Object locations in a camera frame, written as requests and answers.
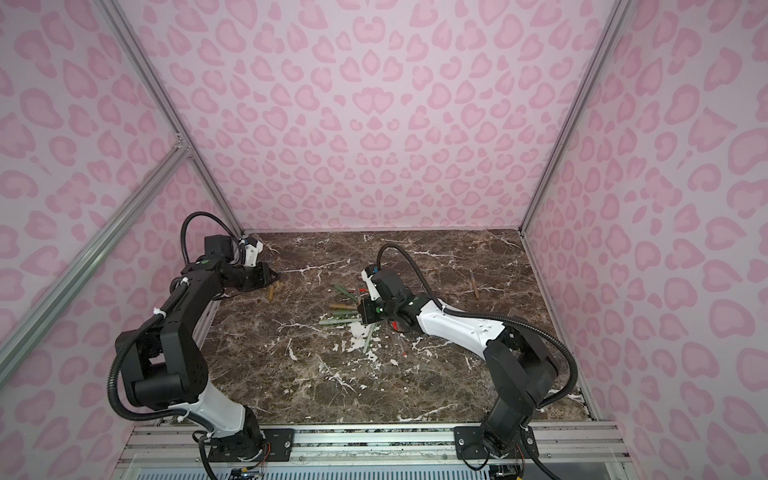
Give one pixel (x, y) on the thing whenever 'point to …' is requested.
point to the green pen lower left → (341, 320)
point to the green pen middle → (340, 312)
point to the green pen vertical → (370, 333)
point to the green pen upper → (347, 293)
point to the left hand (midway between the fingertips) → (276, 271)
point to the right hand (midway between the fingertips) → (360, 306)
